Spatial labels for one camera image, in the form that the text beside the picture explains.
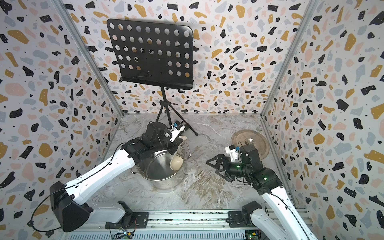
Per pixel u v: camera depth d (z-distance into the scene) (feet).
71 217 1.24
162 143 1.98
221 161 1.97
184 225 2.40
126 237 2.33
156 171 2.98
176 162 2.88
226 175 1.96
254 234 2.35
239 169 1.87
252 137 3.39
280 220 1.34
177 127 2.09
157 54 2.25
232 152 2.17
